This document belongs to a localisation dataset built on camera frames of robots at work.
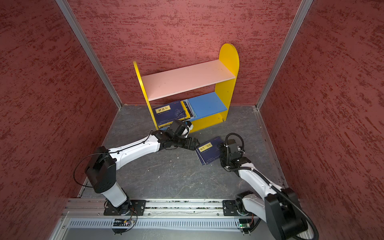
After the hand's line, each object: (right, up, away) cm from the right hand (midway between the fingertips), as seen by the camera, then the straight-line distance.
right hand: (215, 151), depth 88 cm
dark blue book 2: (-8, -8, +1) cm, 11 cm away
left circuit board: (-48, -32, -16) cm, 60 cm away
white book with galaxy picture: (-14, +26, +9) cm, 31 cm away
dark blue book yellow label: (-29, +24, +3) cm, 38 cm away
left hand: (-13, +5, -5) cm, 15 cm away
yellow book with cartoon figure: (-16, +24, +4) cm, 29 cm away
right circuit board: (+12, -31, -17) cm, 38 cm away
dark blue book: (-2, -1, +6) cm, 6 cm away
